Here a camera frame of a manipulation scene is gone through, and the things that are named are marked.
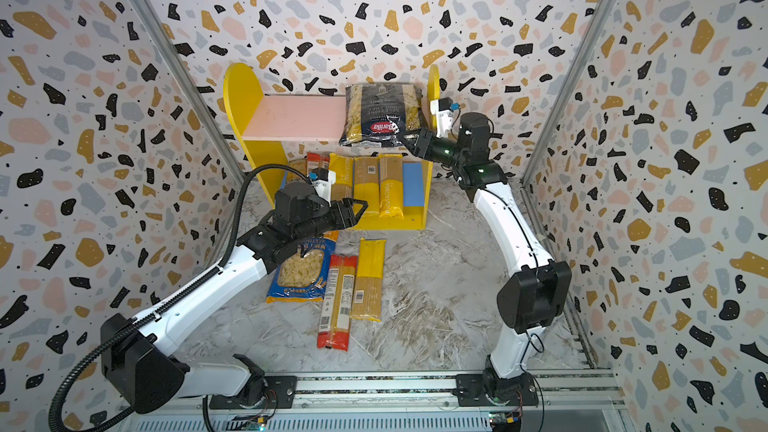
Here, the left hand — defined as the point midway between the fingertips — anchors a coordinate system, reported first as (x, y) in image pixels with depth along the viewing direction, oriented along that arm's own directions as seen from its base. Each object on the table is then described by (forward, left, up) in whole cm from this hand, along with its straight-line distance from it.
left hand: (361, 200), depth 73 cm
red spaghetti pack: (+31, +19, -15) cm, 40 cm away
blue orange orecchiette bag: (-6, +22, -30) cm, 37 cm away
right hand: (+11, -9, +12) cm, 19 cm away
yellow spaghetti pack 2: (+26, +2, -17) cm, 31 cm away
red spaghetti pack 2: (-17, +9, -29) cm, 35 cm away
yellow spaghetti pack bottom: (+20, -7, -15) cm, 26 cm away
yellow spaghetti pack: (+29, +10, -16) cm, 34 cm away
